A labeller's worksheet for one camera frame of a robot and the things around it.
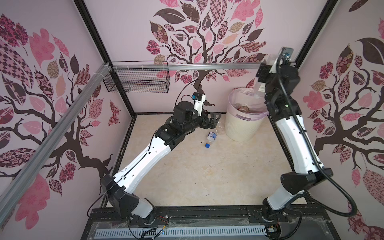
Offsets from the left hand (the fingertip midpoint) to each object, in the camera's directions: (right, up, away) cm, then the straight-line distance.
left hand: (213, 115), depth 67 cm
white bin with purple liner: (+20, +3, +15) cm, 25 cm away
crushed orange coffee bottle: (+24, +7, +31) cm, 40 cm away
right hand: (+25, +22, -7) cm, 34 cm away
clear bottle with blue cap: (+2, -13, +34) cm, 36 cm away
